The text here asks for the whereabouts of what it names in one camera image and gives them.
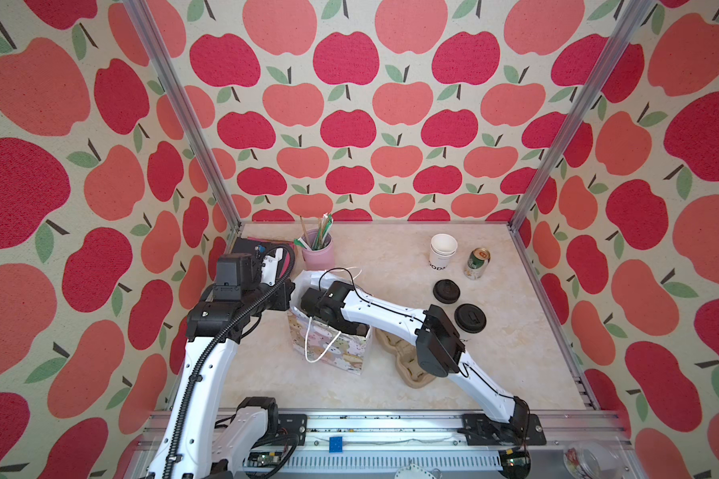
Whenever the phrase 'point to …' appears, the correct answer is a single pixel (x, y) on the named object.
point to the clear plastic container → (593, 460)
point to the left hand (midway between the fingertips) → (297, 286)
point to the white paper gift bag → (319, 341)
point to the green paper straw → (326, 224)
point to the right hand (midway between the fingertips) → (345, 344)
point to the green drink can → (476, 263)
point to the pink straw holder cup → (319, 259)
